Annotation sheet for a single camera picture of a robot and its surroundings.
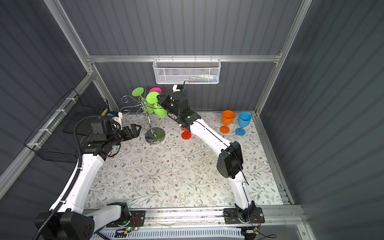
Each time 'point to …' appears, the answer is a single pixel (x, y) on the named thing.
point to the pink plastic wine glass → (155, 89)
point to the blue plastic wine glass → (244, 119)
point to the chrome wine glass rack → (156, 135)
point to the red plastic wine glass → (185, 135)
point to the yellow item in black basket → (104, 112)
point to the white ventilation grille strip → (202, 233)
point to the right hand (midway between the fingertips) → (156, 97)
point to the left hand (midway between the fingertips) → (133, 128)
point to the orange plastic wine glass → (228, 117)
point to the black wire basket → (55, 140)
